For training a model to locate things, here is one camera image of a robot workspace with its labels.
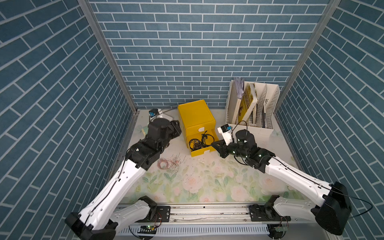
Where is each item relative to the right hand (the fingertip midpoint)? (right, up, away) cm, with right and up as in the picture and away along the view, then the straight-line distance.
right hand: (213, 143), depth 75 cm
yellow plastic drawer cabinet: (-8, +11, +8) cm, 16 cm away
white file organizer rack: (+40, +12, +38) cm, 56 cm away
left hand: (-15, +9, -6) cm, 19 cm away
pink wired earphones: (-28, -14, +18) cm, 36 cm away
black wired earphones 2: (-10, -3, +16) cm, 19 cm away
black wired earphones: (-4, +1, +19) cm, 19 cm away
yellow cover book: (+25, +24, +21) cm, 40 cm away
